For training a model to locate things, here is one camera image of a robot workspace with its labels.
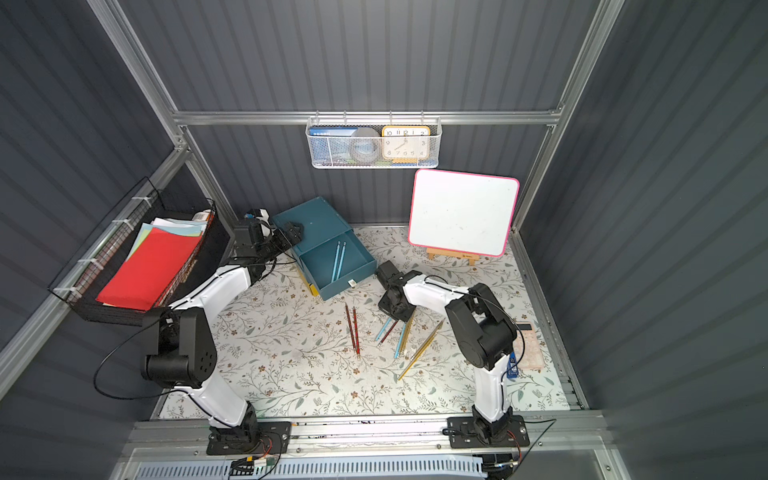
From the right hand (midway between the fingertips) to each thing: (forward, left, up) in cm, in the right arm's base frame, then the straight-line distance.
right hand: (392, 309), depth 95 cm
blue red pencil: (-8, +2, -2) cm, 8 cm away
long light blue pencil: (+9, +16, +13) cm, 23 cm away
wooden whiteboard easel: (+23, -14, +1) cm, 27 cm away
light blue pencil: (+9, +18, +13) cm, 24 cm away
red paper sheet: (-3, +61, +26) cm, 66 cm away
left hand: (+16, +32, +20) cm, 41 cm away
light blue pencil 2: (-12, -2, -2) cm, 12 cm away
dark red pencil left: (-5, +13, -2) cm, 15 cm away
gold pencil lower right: (-14, -8, -1) cm, 16 cm away
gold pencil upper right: (-5, -14, -3) cm, 16 cm away
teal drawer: (+7, +16, +14) cm, 23 cm away
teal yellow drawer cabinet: (+18, +22, +20) cm, 35 cm away
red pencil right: (-9, +11, -2) cm, 15 cm away
